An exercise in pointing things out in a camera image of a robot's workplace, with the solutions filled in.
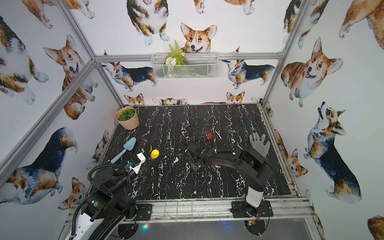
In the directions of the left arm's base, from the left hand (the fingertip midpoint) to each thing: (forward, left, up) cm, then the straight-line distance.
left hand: (156, 152), depth 65 cm
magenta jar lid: (+4, -26, -26) cm, 37 cm away
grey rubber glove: (+18, -57, -27) cm, 66 cm away
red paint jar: (+23, -26, -27) cm, 44 cm away
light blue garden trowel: (+19, +28, -28) cm, 44 cm away
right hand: (+6, -16, -26) cm, 31 cm away
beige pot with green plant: (+35, +29, -17) cm, 49 cm away
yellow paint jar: (-1, 0, +1) cm, 2 cm away
